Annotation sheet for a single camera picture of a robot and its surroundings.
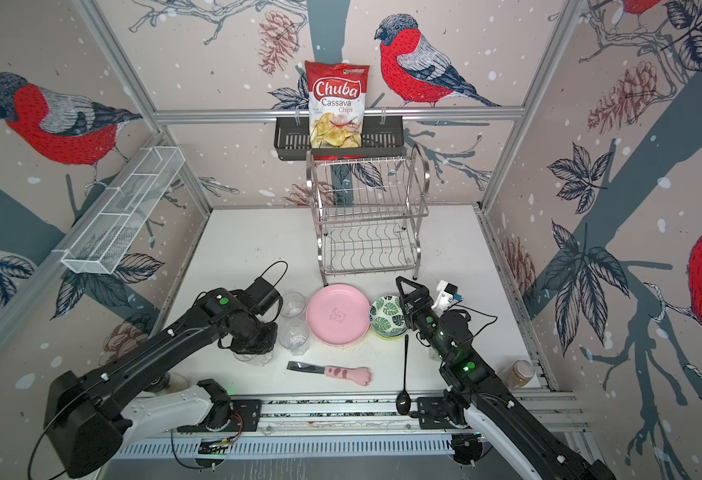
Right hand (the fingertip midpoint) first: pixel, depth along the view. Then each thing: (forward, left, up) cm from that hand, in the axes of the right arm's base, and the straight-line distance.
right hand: (391, 293), depth 74 cm
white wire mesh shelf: (+15, +72, +15) cm, 75 cm away
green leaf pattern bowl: (0, +1, -15) cm, 15 cm away
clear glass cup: (-5, +28, -17) cm, 33 cm away
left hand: (-13, +30, -8) cm, 34 cm away
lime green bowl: (-6, 0, -15) cm, 16 cm away
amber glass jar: (-15, -31, -12) cm, 36 cm away
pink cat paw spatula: (-15, +8, -18) cm, 25 cm away
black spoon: (-21, -3, -20) cm, 29 cm away
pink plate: (+2, +16, -18) cm, 24 cm away
